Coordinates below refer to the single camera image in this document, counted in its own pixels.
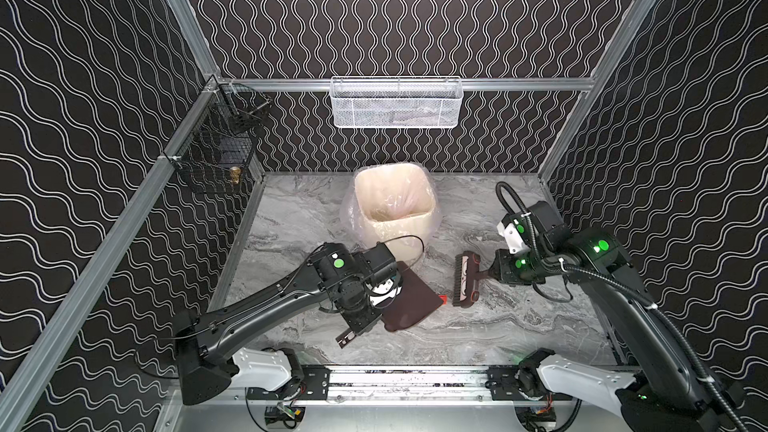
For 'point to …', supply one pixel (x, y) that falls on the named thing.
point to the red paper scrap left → (444, 298)
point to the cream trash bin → (399, 203)
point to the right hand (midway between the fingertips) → (492, 272)
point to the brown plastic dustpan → (417, 298)
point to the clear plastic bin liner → (354, 220)
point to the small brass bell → (235, 173)
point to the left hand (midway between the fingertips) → (372, 326)
